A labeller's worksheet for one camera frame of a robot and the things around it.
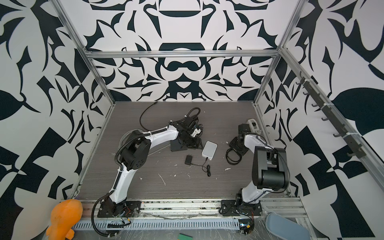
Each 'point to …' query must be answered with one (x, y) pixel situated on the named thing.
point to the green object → (184, 237)
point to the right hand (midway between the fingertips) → (234, 146)
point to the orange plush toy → (65, 215)
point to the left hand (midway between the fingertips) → (202, 145)
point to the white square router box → (209, 150)
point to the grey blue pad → (285, 229)
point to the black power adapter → (188, 159)
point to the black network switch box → (175, 145)
